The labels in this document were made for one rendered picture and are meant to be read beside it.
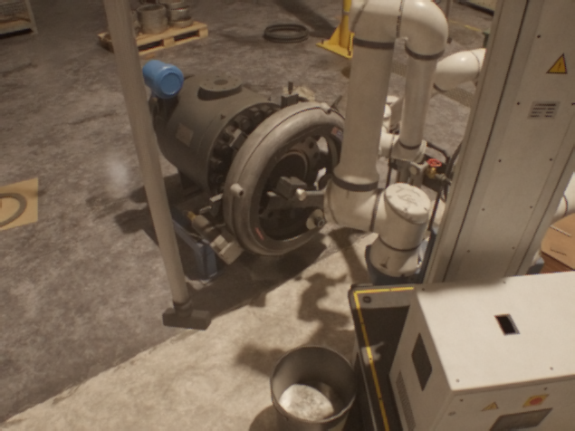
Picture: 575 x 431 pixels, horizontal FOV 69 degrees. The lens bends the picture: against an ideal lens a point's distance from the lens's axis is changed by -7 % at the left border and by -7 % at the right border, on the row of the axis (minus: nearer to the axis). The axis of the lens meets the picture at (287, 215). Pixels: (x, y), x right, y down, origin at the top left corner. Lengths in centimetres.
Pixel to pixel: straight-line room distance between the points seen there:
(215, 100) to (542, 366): 174
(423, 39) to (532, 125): 37
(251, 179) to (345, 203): 48
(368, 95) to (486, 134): 36
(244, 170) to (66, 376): 127
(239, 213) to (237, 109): 53
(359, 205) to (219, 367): 107
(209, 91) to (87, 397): 152
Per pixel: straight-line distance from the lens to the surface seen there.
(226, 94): 222
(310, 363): 182
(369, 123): 135
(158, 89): 225
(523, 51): 113
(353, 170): 140
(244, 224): 187
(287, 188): 185
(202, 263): 238
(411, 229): 145
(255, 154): 177
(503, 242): 149
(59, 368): 234
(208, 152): 208
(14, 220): 332
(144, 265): 263
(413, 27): 128
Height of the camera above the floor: 180
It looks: 40 degrees down
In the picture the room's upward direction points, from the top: straight up
